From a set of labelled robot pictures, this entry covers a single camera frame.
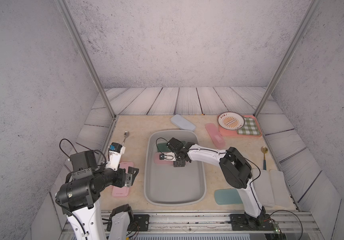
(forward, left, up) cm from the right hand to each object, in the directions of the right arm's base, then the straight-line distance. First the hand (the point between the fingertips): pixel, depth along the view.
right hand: (177, 155), depth 95 cm
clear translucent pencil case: (-16, -48, -2) cm, 50 cm away
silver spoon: (+17, +37, -1) cm, 41 cm away
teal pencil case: (-24, -27, -3) cm, 36 cm away
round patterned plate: (+31, -40, -2) cm, 51 cm away
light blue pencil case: (+28, -3, -2) cm, 29 cm away
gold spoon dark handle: (+5, -57, -3) cm, 57 cm away
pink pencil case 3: (-23, +28, 0) cm, 36 cm away
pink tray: (+21, -41, -4) cm, 46 cm away
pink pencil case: (+17, -27, -3) cm, 32 cm away
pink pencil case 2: (-8, +11, +7) cm, 15 cm away
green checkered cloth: (+25, -53, -3) cm, 59 cm away
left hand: (-21, +19, +27) cm, 39 cm away
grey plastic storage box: (-19, +6, 0) cm, 20 cm away
